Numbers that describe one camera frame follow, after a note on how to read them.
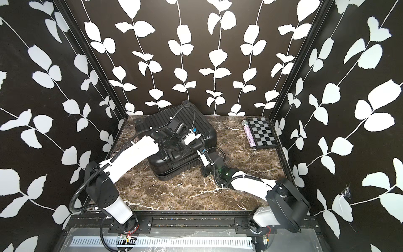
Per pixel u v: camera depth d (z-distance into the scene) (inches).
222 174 25.5
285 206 16.9
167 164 29.9
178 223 29.5
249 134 42.2
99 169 17.0
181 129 25.8
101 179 16.5
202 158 28.9
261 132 42.8
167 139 22.9
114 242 27.6
